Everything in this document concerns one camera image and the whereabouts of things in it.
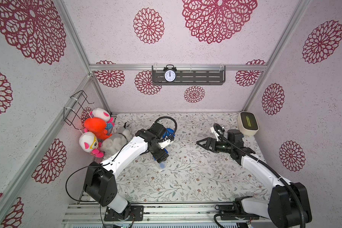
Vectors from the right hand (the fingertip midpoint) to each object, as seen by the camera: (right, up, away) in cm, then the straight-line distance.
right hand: (200, 143), depth 80 cm
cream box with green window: (+41, +12, +27) cm, 51 cm away
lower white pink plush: (-62, 0, 0) cm, 62 cm away
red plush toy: (-61, +9, +7) cm, 62 cm away
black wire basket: (-69, +16, -4) cm, 71 cm away
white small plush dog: (-53, -1, +10) cm, 53 cm away
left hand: (-23, -7, +3) cm, 24 cm away
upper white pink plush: (-62, +18, +15) cm, 66 cm away
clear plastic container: (-22, -15, +10) cm, 28 cm away
